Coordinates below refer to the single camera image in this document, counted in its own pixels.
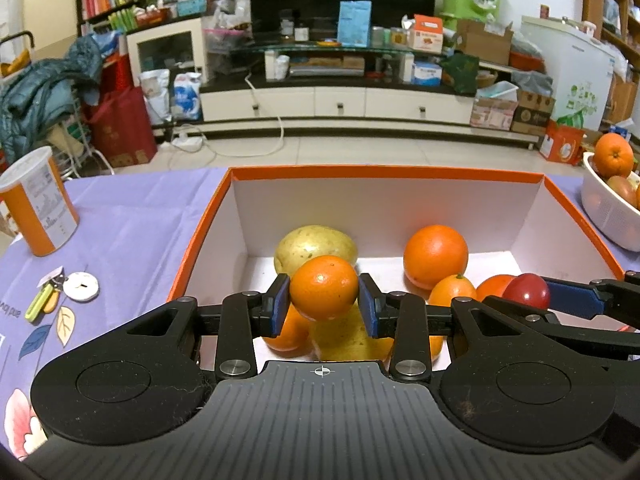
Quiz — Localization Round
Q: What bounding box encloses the large orange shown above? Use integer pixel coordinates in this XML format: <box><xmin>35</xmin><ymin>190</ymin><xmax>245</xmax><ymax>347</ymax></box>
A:
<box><xmin>403</xmin><ymin>225</ymin><xmax>470</xmax><ymax>291</ymax></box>

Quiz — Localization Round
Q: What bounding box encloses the open cardboard box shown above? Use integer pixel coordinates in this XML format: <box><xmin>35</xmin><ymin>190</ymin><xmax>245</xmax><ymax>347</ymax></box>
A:
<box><xmin>456</xmin><ymin>19</ymin><xmax>515</xmax><ymax>66</ymax></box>

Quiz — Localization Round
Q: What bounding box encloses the brown printed carton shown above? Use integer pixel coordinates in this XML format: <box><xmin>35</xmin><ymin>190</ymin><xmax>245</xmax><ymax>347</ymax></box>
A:
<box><xmin>510</xmin><ymin>90</ymin><xmax>557</xmax><ymax>136</ymax></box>

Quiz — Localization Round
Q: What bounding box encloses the white glass-door cabinet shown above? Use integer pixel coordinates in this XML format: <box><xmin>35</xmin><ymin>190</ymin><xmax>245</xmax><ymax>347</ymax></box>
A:
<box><xmin>125</xmin><ymin>17</ymin><xmax>210</xmax><ymax>86</ymax></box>

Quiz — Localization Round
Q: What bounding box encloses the dark green bag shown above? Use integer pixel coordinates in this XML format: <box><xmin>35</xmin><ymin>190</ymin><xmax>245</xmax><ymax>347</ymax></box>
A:
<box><xmin>441</xmin><ymin>52</ymin><xmax>482</xmax><ymax>97</ymax></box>

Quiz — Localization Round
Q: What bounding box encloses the white container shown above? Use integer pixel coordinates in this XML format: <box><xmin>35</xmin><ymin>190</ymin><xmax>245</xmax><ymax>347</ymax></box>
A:
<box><xmin>264</xmin><ymin>50</ymin><xmax>291</xmax><ymax>81</ymax></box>

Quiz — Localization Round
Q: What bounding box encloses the white round disc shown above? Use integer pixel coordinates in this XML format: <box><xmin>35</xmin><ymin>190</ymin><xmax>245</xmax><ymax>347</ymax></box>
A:
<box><xmin>62</xmin><ymin>271</ymin><xmax>101</xmax><ymax>302</ymax></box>

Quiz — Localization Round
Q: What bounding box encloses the white and orange carton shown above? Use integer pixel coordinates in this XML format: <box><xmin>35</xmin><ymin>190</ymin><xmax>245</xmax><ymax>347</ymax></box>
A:
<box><xmin>409</xmin><ymin>14</ymin><xmax>445</xmax><ymax>53</ymax></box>

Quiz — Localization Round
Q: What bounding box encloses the pink printed carton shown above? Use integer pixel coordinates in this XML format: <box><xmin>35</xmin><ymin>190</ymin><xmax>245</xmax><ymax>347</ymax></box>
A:
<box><xmin>470</xmin><ymin>95</ymin><xmax>518</xmax><ymax>131</ymax></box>

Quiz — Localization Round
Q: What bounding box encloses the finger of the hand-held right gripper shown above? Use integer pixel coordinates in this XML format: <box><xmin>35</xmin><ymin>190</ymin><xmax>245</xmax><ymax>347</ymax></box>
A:
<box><xmin>542</xmin><ymin>271</ymin><xmax>640</xmax><ymax>321</ymax></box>
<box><xmin>481</xmin><ymin>294</ymin><xmax>640</xmax><ymax>361</ymax></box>

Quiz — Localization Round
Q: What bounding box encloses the yellow pear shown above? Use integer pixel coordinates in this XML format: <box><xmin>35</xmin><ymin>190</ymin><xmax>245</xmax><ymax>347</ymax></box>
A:
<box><xmin>274</xmin><ymin>225</ymin><xmax>359</xmax><ymax>281</ymax></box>

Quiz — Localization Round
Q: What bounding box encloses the white power strip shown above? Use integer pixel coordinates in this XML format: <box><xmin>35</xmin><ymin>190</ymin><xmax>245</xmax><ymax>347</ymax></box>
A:
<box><xmin>170</xmin><ymin>132</ymin><xmax>206</xmax><ymax>152</ymax></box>

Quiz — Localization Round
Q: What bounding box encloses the blue puffer jacket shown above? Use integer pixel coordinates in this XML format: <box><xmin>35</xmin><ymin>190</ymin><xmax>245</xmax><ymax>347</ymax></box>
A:
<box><xmin>0</xmin><ymin>35</ymin><xmax>108</xmax><ymax>166</ymax></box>

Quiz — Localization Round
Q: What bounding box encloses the white television cabinet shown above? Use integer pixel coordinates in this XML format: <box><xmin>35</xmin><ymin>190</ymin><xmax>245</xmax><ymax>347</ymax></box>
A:
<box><xmin>200</xmin><ymin>42</ymin><xmax>541</xmax><ymax>151</ymax></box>

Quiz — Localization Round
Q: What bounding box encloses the white chest freezer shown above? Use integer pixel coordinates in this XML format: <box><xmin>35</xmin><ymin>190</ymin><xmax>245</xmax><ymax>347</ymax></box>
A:
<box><xmin>520</xmin><ymin>14</ymin><xmax>618</xmax><ymax>131</ymax></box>

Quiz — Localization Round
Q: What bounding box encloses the blue and white tissue pack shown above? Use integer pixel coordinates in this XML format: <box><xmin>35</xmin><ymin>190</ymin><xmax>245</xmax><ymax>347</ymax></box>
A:
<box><xmin>411</xmin><ymin>60</ymin><xmax>443</xmax><ymax>86</ymax></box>

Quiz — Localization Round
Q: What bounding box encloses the small oval orange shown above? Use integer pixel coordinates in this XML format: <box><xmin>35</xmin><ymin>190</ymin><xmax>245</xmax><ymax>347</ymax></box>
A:
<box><xmin>428</xmin><ymin>273</ymin><xmax>477</xmax><ymax>308</ymax></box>

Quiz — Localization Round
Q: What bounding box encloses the yellow lemon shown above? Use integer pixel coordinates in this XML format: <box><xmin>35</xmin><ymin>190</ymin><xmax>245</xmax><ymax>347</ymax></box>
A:
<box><xmin>309</xmin><ymin>302</ymin><xmax>396</xmax><ymax>362</ymax></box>

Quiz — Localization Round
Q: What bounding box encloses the reddish orange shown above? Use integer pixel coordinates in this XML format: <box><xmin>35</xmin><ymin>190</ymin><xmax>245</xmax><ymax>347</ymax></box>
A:
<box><xmin>475</xmin><ymin>274</ymin><xmax>517</xmax><ymax>303</ymax></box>

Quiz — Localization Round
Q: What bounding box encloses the red cherry tomato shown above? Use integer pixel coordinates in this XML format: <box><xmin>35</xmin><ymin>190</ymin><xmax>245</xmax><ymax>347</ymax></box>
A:
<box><xmin>502</xmin><ymin>272</ymin><xmax>551</xmax><ymax>311</ymax></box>

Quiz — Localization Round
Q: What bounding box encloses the beige standing air conditioner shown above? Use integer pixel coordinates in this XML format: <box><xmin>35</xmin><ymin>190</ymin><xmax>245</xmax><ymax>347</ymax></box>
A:
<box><xmin>22</xmin><ymin>0</ymin><xmax>78</xmax><ymax>51</ymax></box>

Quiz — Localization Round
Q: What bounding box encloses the white plastic basket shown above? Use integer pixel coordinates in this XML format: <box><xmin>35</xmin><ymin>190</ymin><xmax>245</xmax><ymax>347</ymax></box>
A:
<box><xmin>581</xmin><ymin>152</ymin><xmax>640</xmax><ymax>253</ymax></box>

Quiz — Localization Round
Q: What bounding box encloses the blue paper box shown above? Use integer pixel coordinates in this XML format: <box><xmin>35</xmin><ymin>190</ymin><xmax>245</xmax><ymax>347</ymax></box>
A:
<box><xmin>337</xmin><ymin>0</ymin><xmax>372</xmax><ymax>46</ymax></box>

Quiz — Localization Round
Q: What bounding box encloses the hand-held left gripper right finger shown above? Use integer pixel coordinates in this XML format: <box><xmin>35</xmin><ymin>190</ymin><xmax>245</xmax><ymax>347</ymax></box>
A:
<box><xmin>359</xmin><ymin>272</ymin><xmax>521</xmax><ymax>383</ymax></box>

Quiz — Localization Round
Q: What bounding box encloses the orange and white box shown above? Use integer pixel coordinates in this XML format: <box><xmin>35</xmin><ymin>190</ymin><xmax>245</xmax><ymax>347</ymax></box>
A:
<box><xmin>539</xmin><ymin>120</ymin><xmax>586</xmax><ymax>166</ymax></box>

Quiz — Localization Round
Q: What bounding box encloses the blue and white bag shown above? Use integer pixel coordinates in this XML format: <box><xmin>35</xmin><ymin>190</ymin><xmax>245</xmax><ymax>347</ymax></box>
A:
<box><xmin>172</xmin><ymin>72</ymin><xmax>203</xmax><ymax>121</ymax></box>

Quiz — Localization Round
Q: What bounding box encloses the orange and white canister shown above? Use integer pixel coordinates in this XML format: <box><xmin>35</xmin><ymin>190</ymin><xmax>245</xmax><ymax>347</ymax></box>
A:
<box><xmin>0</xmin><ymin>146</ymin><xmax>81</xmax><ymax>258</ymax></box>

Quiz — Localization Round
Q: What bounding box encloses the reddish mango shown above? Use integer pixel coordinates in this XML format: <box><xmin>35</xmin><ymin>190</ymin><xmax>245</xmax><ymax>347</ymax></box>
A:
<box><xmin>606</xmin><ymin>175</ymin><xmax>640</xmax><ymax>209</ymax></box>

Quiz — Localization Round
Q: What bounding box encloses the purple floral tablecloth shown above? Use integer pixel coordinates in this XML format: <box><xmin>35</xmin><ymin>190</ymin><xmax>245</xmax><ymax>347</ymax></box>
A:
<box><xmin>0</xmin><ymin>166</ymin><xmax>640</xmax><ymax>461</ymax></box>

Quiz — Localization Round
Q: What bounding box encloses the red gift bag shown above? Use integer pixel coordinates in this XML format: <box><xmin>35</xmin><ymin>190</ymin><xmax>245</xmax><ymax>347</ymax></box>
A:
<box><xmin>82</xmin><ymin>85</ymin><xmax>158</xmax><ymax>168</ymax></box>

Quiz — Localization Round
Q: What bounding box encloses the orange cardboard box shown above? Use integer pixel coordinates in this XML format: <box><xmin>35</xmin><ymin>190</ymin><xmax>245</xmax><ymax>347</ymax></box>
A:
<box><xmin>166</xmin><ymin>166</ymin><xmax>626</xmax><ymax>366</ymax></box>

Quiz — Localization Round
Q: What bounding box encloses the black trolley handle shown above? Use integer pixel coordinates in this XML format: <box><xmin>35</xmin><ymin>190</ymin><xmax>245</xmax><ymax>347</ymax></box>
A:
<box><xmin>0</xmin><ymin>30</ymin><xmax>35</xmax><ymax>58</ymax></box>

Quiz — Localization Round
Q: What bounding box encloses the white plastic bag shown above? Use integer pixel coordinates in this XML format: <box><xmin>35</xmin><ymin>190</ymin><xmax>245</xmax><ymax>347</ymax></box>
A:
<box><xmin>139</xmin><ymin>69</ymin><xmax>173</xmax><ymax>123</ymax></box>

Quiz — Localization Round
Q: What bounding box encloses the white power cable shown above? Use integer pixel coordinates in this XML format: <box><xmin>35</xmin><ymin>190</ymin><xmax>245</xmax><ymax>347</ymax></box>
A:
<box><xmin>167</xmin><ymin>72</ymin><xmax>286</xmax><ymax>171</ymax></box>

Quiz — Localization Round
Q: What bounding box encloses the wooden bookshelf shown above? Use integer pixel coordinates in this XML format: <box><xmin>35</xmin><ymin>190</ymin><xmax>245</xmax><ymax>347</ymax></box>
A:
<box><xmin>582</xmin><ymin>0</ymin><xmax>640</xmax><ymax>66</ymax></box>

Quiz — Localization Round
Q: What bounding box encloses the small tangerine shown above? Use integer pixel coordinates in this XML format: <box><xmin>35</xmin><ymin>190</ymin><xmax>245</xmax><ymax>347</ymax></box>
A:
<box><xmin>290</xmin><ymin>255</ymin><xmax>362</xmax><ymax>322</ymax></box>

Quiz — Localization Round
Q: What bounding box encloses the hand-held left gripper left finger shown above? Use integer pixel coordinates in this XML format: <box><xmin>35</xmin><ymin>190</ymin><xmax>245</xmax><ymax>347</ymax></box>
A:
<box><xmin>125</xmin><ymin>272</ymin><xmax>293</xmax><ymax>381</ymax></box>

